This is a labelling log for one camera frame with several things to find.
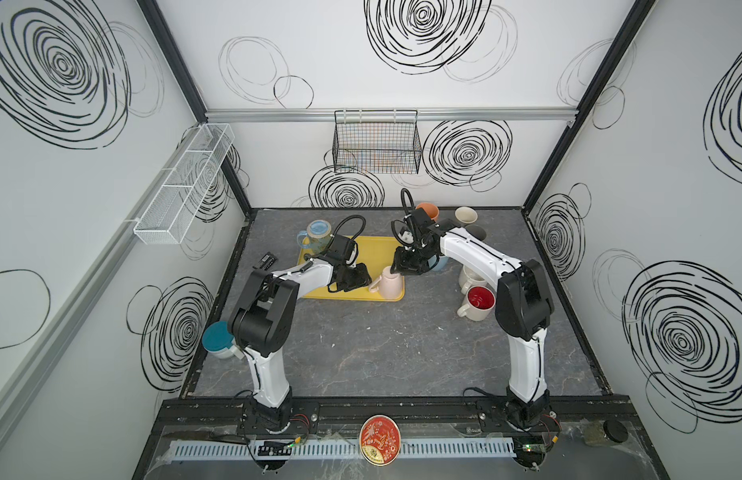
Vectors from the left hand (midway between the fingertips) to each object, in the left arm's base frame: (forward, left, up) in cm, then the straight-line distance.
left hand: (371, 279), depth 96 cm
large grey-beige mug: (+19, -37, +3) cm, 41 cm away
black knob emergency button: (-40, -55, +7) cm, 68 cm away
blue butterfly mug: (+12, +19, +6) cm, 23 cm away
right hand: (-1, -6, +6) cm, 9 cm away
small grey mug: (+26, -34, +4) cm, 43 cm away
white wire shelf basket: (0, +49, +30) cm, 58 cm away
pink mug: (-4, -6, +4) cm, 8 cm away
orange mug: (+29, -22, +3) cm, 37 cm away
